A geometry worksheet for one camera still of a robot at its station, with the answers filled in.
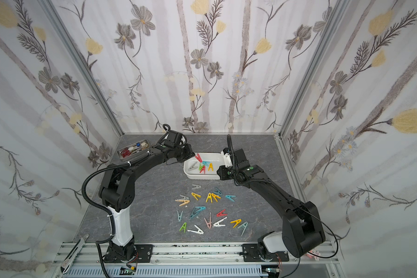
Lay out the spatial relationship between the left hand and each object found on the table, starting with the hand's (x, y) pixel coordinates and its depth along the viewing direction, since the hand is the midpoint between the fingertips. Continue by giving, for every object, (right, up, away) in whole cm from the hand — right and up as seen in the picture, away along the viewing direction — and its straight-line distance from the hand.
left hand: (199, 151), depth 94 cm
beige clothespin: (-7, -26, -6) cm, 28 cm away
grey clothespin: (-4, -10, +8) cm, 13 cm away
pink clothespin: (+6, -35, -12) cm, 37 cm away
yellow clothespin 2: (-2, -24, -3) cm, 24 cm away
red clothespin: (0, -3, -1) cm, 3 cm away
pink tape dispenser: (+34, -27, -49) cm, 65 cm away
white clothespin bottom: (+1, -38, -14) cm, 40 cm away
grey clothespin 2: (-2, -20, +1) cm, 20 cm away
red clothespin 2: (+2, -11, +7) cm, 13 cm away
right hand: (+12, -10, -11) cm, 19 cm away
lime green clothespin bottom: (-6, -36, -12) cm, 39 cm away
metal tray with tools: (-44, 0, +17) cm, 47 cm away
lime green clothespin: (0, -10, +8) cm, 13 cm away
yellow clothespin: (+7, -9, +10) cm, 15 cm away
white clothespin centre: (+10, -35, -12) cm, 38 cm away
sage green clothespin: (-9, -32, -10) cm, 35 cm away
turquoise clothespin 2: (+17, -25, -3) cm, 30 cm away
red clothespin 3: (+12, -32, -8) cm, 35 cm away
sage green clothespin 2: (+23, -36, -12) cm, 44 cm away
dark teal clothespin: (+11, -23, -2) cm, 25 cm away
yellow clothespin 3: (+20, -34, -11) cm, 41 cm away
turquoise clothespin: (+4, -7, +10) cm, 13 cm away
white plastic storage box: (+10, -5, +13) cm, 17 cm away
